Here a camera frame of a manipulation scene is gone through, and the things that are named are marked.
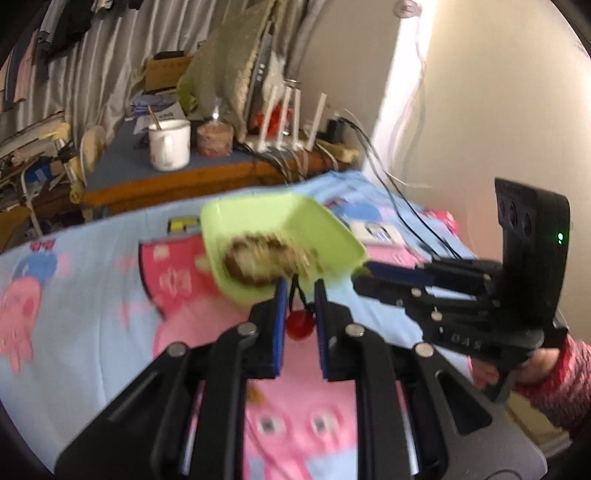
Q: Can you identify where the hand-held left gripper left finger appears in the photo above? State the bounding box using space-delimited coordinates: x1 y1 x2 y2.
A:
54 279 289 480

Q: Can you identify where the knitted dust cover cloth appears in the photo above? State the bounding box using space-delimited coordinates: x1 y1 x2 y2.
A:
178 0 278 134

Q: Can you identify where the yellow foam block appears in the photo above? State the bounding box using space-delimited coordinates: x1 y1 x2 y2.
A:
318 141 361 162

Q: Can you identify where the white enamel mug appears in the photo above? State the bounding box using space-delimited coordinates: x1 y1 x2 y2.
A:
148 119 191 172

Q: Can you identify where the cartoon pig printed bedsheet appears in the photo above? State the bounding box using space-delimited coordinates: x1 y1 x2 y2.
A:
0 171 522 480

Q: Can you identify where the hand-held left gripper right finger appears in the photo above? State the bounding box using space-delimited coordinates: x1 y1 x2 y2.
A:
314 279 497 480

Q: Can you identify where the person's right forearm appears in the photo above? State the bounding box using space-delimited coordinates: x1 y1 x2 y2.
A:
515 335 591 439

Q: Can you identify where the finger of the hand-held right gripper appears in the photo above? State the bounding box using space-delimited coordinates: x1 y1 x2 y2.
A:
353 274 483 326
365 257 505 299

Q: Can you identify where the wooden desk with blue top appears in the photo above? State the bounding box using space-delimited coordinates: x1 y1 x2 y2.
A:
81 117 361 213

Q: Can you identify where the green plastic basket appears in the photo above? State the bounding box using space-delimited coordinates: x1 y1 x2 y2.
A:
200 194 369 308

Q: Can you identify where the wrapped snack tub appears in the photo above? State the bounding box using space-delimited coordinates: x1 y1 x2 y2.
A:
196 99 234 158

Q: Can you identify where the blue white package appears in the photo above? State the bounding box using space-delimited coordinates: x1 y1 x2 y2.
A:
129 90 185 121

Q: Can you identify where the red round pendant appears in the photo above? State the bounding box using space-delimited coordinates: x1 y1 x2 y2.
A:
286 277 319 341

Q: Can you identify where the white round wall hook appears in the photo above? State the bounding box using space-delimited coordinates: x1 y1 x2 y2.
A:
392 0 423 19

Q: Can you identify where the cardboard box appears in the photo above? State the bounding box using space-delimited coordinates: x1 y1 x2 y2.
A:
143 53 195 93

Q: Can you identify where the black jacket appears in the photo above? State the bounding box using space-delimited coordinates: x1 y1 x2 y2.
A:
37 0 139 61

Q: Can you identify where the peach garment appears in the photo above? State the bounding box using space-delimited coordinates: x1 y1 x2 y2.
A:
0 41 42 112

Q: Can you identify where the white router with antennas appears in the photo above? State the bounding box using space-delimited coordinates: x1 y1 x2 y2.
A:
247 85 328 155

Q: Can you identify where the grey curtain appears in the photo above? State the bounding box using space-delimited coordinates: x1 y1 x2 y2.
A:
0 0 324 153

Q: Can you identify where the pile of bead bracelets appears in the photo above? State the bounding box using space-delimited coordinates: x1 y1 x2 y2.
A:
223 233 324 283

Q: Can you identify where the red packet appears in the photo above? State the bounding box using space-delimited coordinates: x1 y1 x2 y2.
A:
252 104 294 134

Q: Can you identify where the black cable with connector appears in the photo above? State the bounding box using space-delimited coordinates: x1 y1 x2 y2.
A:
365 148 444 259
339 117 462 261

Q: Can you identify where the black power adapter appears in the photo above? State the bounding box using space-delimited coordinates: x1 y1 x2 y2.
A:
325 117 354 141

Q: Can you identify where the person's right hand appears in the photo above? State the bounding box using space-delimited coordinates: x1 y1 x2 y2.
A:
515 346 570 387

